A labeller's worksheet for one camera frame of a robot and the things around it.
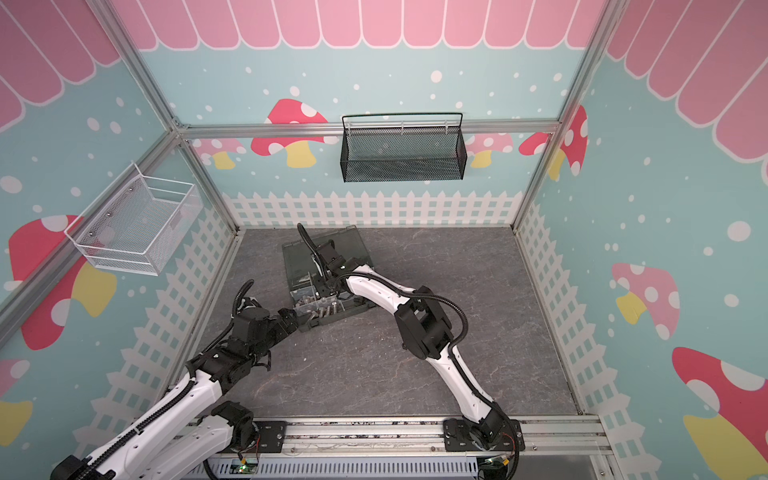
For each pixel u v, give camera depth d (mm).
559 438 750
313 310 959
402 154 902
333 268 750
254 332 616
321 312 949
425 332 583
